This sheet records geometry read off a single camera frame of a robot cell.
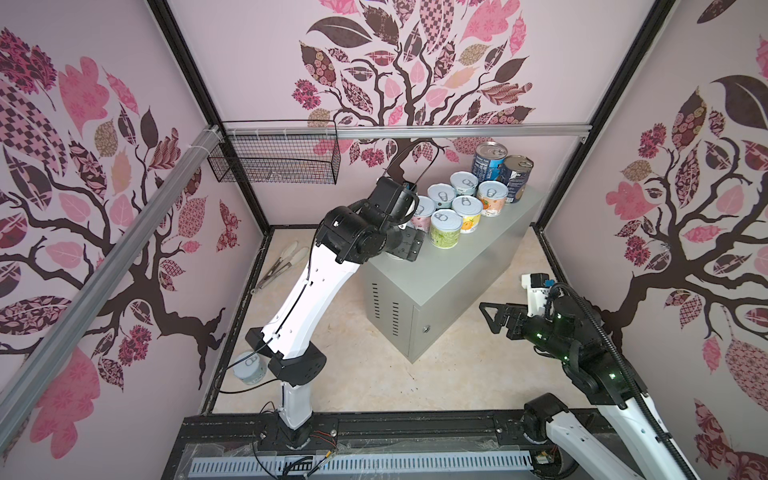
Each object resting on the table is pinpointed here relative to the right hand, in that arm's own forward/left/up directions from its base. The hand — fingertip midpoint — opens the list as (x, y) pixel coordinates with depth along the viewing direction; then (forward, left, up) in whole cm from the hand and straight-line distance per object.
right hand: (494, 303), depth 68 cm
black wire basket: (+75, +71, -8) cm, 103 cm away
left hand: (+11, +22, +11) cm, 27 cm away
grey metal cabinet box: (-4, +20, +8) cm, 22 cm away
